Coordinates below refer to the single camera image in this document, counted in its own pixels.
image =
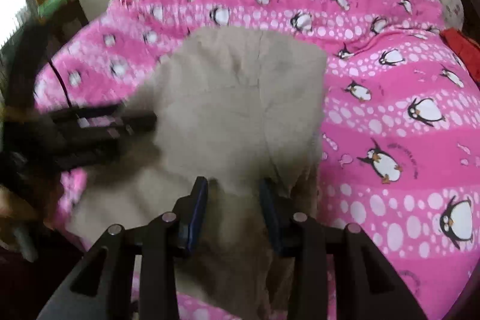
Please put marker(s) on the beige zip jacket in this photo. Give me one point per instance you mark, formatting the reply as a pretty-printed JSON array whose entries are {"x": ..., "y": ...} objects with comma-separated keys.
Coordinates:
[{"x": 235, "y": 106}]

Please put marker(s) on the red pillow right side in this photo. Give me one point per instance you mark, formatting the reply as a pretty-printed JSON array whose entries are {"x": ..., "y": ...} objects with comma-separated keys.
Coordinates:
[{"x": 466, "y": 49}]

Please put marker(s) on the green plastic basket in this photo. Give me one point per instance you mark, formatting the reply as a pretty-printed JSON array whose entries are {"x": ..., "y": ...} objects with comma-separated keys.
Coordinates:
[{"x": 49, "y": 7}]

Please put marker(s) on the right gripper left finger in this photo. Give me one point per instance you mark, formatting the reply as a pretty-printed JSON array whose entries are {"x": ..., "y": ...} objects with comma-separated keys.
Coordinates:
[{"x": 133, "y": 270}]

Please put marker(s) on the dark wooden side table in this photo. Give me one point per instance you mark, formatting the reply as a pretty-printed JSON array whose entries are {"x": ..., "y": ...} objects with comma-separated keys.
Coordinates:
[{"x": 64, "y": 24}]

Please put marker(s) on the pink penguin blanket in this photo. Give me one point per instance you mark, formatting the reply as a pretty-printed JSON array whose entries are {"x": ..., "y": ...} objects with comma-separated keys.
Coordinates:
[{"x": 401, "y": 132}]

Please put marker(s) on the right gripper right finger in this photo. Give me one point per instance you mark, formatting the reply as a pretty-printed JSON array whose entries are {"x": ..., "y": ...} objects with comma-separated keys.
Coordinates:
[{"x": 365, "y": 284}]

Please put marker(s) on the person's left hand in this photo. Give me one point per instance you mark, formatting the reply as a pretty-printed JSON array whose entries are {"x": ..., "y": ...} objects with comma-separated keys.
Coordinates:
[{"x": 15, "y": 209}]

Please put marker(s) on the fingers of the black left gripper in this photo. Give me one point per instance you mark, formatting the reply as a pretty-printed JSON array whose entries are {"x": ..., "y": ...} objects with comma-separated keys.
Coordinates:
[{"x": 103, "y": 122}]

